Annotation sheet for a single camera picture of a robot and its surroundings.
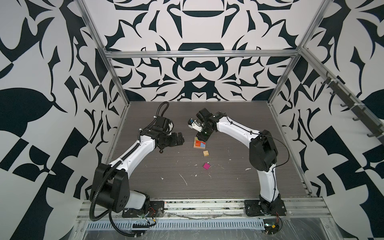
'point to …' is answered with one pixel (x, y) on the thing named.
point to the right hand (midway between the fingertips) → (201, 134)
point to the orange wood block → (198, 144)
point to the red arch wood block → (198, 141)
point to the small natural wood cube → (206, 153)
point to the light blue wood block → (202, 145)
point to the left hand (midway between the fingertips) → (177, 138)
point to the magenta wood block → (206, 166)
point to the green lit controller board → (271, 226)
